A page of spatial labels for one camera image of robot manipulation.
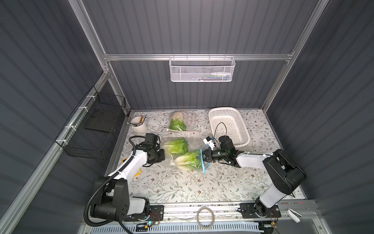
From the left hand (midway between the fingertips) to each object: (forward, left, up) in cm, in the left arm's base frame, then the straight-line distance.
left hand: (163, 158), depth 87 cm
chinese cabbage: (-4, -18, +4) cm, 18 cm away
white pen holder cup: (+22, +17, +5) cm, 28 cm away
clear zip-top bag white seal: (+34, -17, -1) cm, 38 cm away
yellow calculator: (-6, +14, -6) cm, 17 cm away
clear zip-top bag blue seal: (+2, -14, +2) cm, 14 cm away
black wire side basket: (+4, +34, +22) cm, 40 cm away
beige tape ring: (-26, -26, -6) cm, 37 cm away
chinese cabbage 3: (+26, -7, +2) cm, 27 cm away
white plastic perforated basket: (+33, -46, -5) cm, 57 cm away
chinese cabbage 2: (+6, -8, +3) cm, 11 cm away
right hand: (-2, -21, +5) cm, 22 cm away
